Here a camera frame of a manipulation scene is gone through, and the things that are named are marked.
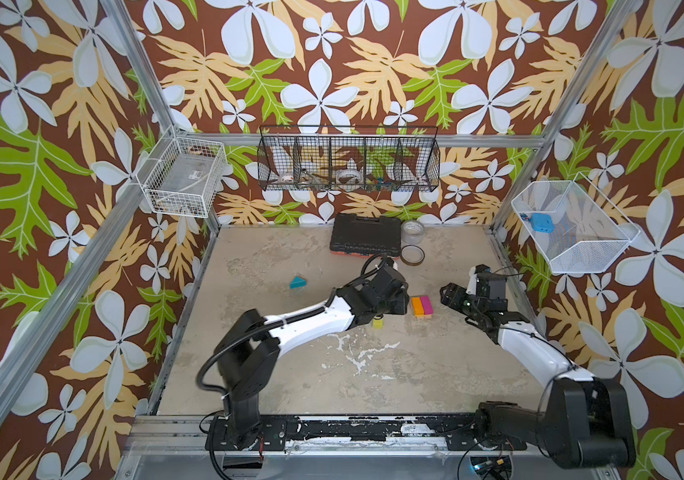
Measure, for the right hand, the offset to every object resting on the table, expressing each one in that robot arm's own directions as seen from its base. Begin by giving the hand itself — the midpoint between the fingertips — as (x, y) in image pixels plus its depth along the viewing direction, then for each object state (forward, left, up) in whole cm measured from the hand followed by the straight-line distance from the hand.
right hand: (448, 291), depth 89 cm
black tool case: (+31, +23, -8) cm, 39 cm away
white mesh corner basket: (+10, -33, +17) cm, 38 cm away
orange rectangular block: (-2, +8, -7) cm, 11 cm away
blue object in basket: (+14, -27, +15) cm, 34 cm away
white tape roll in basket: (+35, +29, +16) cm, 49 cm away
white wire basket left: (+26, +79, +24) cm, 87 cm away
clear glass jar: (+34, +4, -10) cm, 35 cm away
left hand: (-4, +15, +5) cm, 16 cm away
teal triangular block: (+11, +48, -10) cm, 50 cm away
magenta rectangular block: (-2, +5, -7) cm, 9 cm away
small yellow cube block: (-7, +21, -8) cm, 24 cm away
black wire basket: (+39, +29, +21) cm, 53 cm away
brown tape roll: (+23, +5, -10) cm, 25 cm away
